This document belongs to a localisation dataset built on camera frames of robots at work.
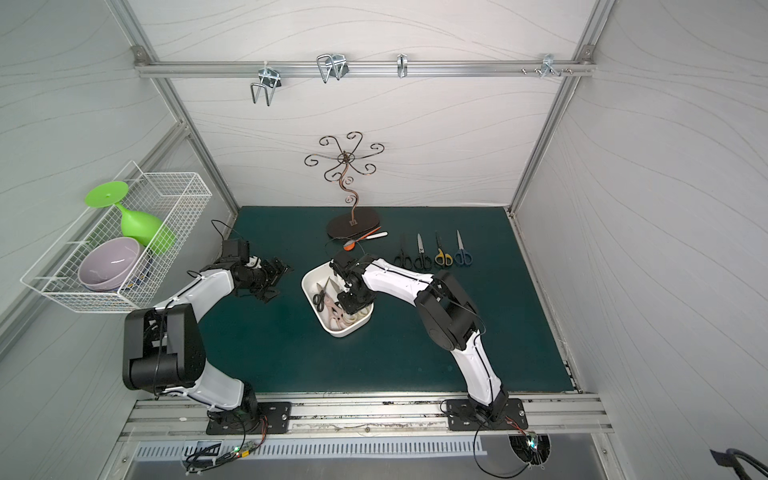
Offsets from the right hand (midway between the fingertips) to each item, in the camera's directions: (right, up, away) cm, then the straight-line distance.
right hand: (352, 305), depth 91 cm
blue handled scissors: (+38, +14, +14) cm, 43 cm away
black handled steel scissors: (+23, +12, +13) cm, 30 cm away
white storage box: (-11, +9, +4) cm, 15 cm away
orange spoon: (-3, +18, +17) cm, 25 cm away
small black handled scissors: (-10, +2, 0) cm, 10 cm away
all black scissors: (+16, +13, +13) cm, 25 cm away
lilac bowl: (-47, +16, -30) cm, 58 cm away
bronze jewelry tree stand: (-2, +26, +24) cm, 36 cm away
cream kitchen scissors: (+3, -2, -3) cm, 5 cm away
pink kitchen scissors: (-5, -3, 0) cm, 6 cm away
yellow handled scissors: (+30, +14, +14) cm, 36 cm away
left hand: (-20, +9, 0) cm, 22 cm away
